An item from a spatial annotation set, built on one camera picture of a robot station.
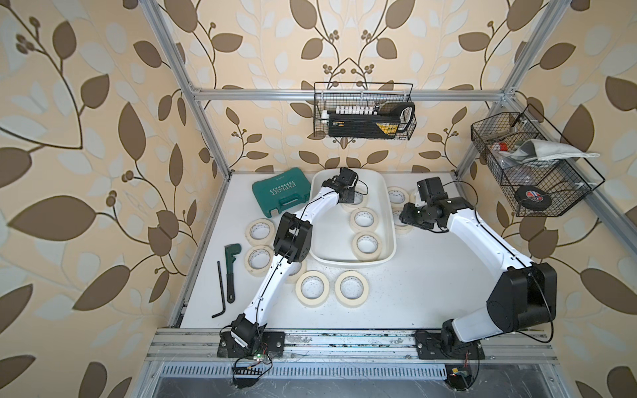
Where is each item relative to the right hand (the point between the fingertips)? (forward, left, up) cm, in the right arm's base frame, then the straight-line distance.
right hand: (405, 217), depth 87 cm
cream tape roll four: (-12, +40, -13) cm, 44 cm away
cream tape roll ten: (+4, +14, -12) cm, 19 cm away
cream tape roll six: (+14, +15, -12) cm, 23 cm away
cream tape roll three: (+5, +56, -14) cm, 58 cm away
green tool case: (+23, +47, -9) cm, 53 cm away
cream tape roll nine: (+2, -1, -11) cm, 11 cm away
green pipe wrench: (-4, +66, -12) cm, 67 cm away
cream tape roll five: (+21, -5, -14) cm, 26 cm away
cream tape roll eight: (-8, +55, -14) cm, 57 cm away
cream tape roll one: (-24, +22, -12) cm, 35 cm away
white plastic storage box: (+3, +26, -14) cm, 29 cm away
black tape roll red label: (-5, -33, +15) cm, 37 cm away
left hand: (+19, +17, -9) cm, 28 cm away
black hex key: (-18, +66, -14) cm, 70 cm away
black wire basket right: (+1, -36, +19) cm, 41 cm away
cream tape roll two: (-3, +13, -14) cm, 19 cm away
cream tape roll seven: (-24, +35, -12) cm, 44 cm away
